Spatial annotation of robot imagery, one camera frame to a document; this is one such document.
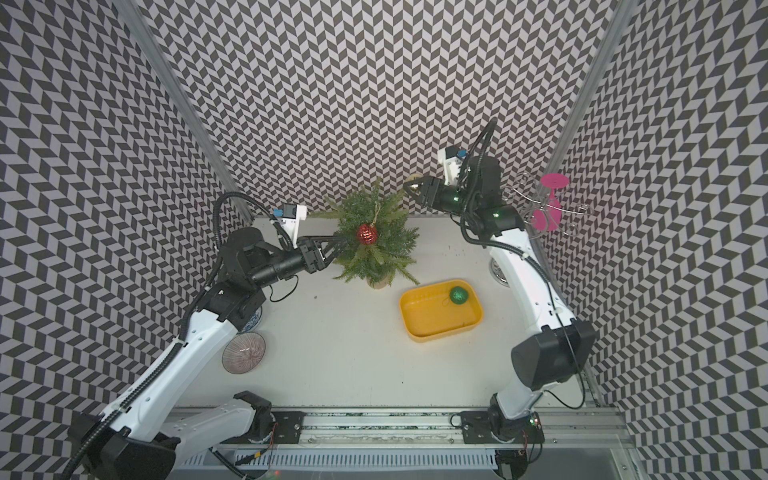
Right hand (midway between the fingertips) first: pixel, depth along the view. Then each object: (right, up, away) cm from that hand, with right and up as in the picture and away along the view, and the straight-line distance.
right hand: (412, 193), depth 70 cm
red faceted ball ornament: (-11, -10, 0) cm, 15 cm away
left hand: (-16, -12, -6) cm, 21 cm away
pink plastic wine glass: (+35, -5, +5) cm, 36 cm away
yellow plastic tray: (+6, -33, +18) cm, 38 cm away
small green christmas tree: (-5, -14, +11) cm, 18 cm away
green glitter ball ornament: (+16, -29, +22) cm, 40 cm away
